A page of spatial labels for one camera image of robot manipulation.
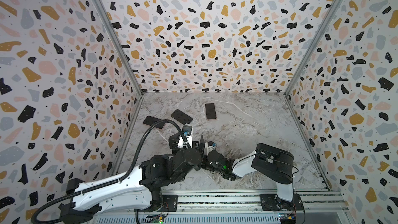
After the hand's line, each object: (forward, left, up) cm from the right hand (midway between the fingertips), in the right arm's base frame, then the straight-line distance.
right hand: (189, 158), depth 83 cm
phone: (+37, -11, -5) cm, 39 cm away
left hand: (+1, -4, +24) cm, 25 cm away
